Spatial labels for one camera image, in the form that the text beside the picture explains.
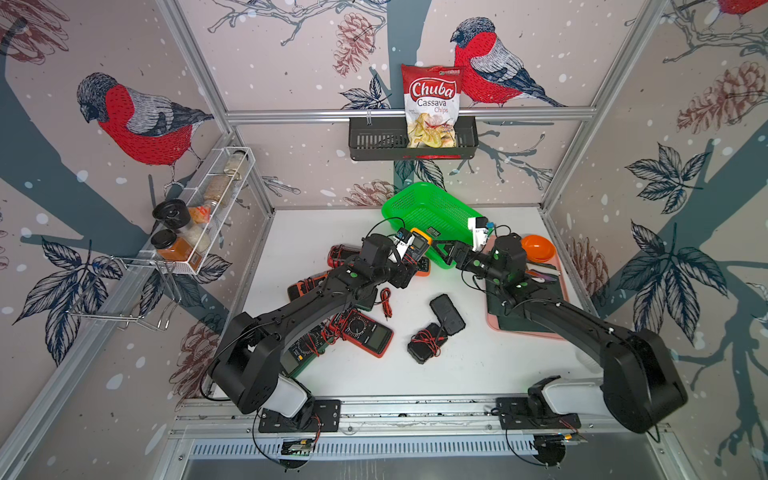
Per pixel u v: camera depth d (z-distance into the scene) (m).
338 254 1.00
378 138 1.07
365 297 0.61
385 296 0.95
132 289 0.59
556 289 0.97
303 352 0.81
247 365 0.42
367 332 0.85
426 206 1.19
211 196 0.76
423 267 0.99
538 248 1.03
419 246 0.81
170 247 0.60
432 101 0.82
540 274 1.01
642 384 0.40
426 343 0.81
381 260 0.66
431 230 1.14
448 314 0.88
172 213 0.62
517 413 0.74
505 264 0.63
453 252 0.71
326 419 0.73
